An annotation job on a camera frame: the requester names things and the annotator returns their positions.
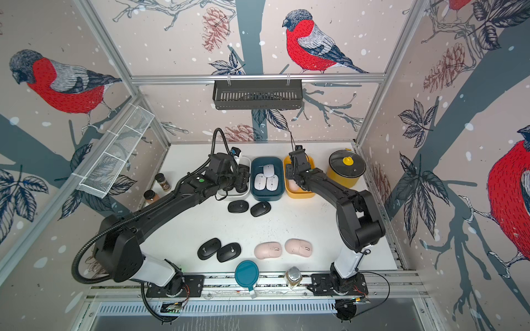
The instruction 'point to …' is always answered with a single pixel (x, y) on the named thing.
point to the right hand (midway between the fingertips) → (295, 166)
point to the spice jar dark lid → (160, 177)
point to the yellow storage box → (297, 194)
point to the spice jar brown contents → (156, 196)
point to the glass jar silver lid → (293, 277)
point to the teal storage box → (257, 167)
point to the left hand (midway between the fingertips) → (246, 168)
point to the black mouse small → (241, 181)
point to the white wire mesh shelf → (98, 173)
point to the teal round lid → (247, 274)
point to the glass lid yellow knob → (348, 163)
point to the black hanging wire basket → (258, 96)
